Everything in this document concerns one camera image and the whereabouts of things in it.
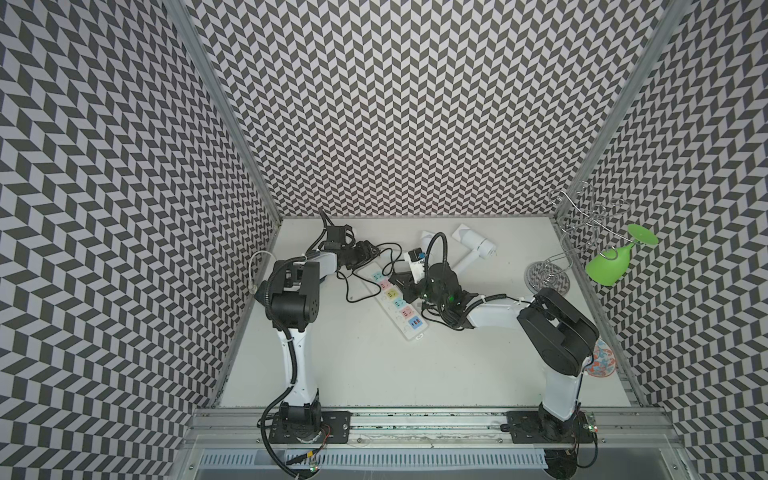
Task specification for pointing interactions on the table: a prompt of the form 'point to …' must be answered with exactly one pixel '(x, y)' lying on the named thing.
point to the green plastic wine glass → (607, 268)
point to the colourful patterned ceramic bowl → (604, 360)
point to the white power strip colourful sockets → (406, 317)
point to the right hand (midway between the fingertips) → (393, 279)
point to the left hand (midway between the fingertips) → (374, 253)
